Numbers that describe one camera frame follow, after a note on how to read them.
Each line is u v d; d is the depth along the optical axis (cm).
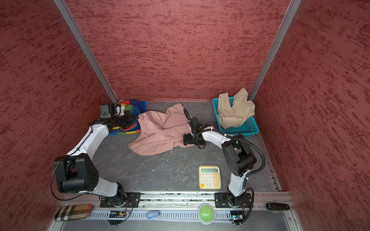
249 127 100
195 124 76
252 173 50
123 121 74
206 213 70
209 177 80
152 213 71
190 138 84
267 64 95
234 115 104
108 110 67
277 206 71
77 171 42
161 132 95
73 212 68
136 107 107
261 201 76
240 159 49
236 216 71
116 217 73
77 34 81
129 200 74
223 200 74
